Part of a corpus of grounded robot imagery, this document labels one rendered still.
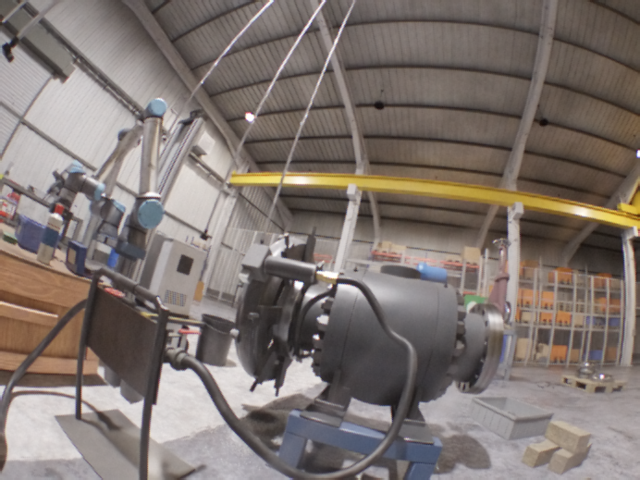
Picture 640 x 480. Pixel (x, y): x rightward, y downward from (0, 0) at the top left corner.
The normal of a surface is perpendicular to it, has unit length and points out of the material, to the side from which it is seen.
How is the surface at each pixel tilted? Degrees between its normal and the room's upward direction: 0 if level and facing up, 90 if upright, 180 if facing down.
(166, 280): 90
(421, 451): 90
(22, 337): 90
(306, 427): 90
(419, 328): 80
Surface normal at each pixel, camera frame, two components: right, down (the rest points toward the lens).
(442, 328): -0.15, -0.54
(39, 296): 0.95, 0.16
